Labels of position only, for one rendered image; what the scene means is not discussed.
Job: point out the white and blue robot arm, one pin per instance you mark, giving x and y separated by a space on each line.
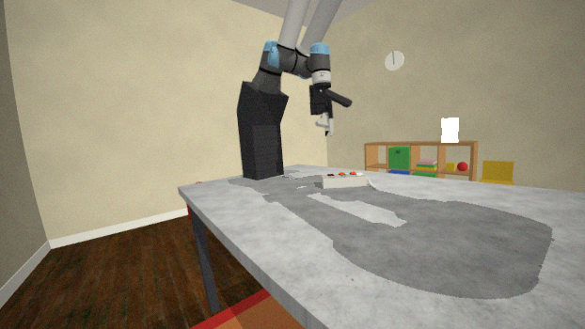
284 56

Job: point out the white power strip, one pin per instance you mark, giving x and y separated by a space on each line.
341 180

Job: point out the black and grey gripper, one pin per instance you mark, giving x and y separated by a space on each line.
319 105

